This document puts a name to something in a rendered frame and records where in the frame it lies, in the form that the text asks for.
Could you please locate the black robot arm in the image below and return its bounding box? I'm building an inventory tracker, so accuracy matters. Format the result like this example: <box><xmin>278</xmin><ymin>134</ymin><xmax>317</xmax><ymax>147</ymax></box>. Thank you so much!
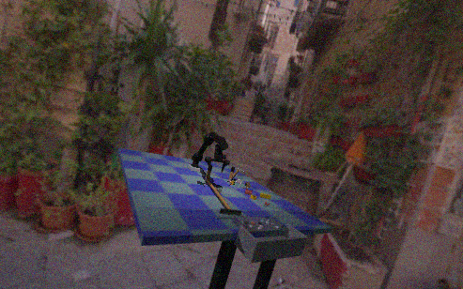
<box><xmin>191</xmin><ymin>132</ymin><xmax>228</xmax><ymax>168</ymax></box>

